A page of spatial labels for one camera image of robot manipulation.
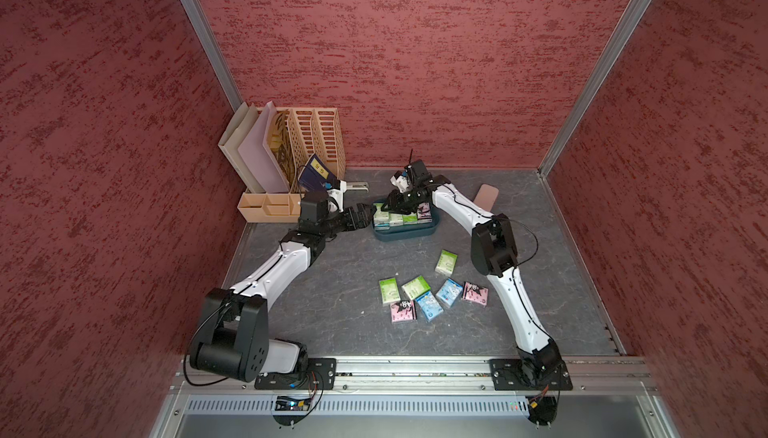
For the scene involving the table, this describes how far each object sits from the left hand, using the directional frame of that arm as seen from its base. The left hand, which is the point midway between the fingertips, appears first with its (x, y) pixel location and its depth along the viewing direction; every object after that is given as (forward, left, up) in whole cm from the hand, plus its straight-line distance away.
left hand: (364, 214), depth 86 cm
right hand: (+10, -7, -11) cm, 17 cm away
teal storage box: (+3, -13, -14) cm, 19 cm away
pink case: (+20, -44, -16) cm, 51 cm away
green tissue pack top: (+8, -10, -14) cm, 19 cm away
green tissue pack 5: (-16, -16, -15) cm, 27 cm away
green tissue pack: (+7, -4, -12) cm, 15 cm away
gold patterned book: (+26, +31, +3) cm, 40 cm away
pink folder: (+18, +36, +5) cm, 40 cm away
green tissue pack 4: (-17, -8, -14) cm, 24 cm away
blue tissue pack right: (-17, -25, -14) cm, 34 cm away
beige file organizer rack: (+35, +28, +1) cm, 45 cm away
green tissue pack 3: (-8, -26, -15) cm, 30 cm away
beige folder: (+16, +41, +13) cm, 45 cm away
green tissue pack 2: (+9, -15, -15) cm, 23 cm away
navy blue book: (+20, +19, -6) cm, 28 cm away
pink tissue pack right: (-18, -33, -15) cm, 40 cm away
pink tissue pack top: (+11, -19, -13) cm, 26 cm away
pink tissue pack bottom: (-23, -12, -15) cm, 30 cm away
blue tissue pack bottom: (-22, -19, -15) cm, 32 cm away
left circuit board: (-44, +18, -19) cm, 51 cm away
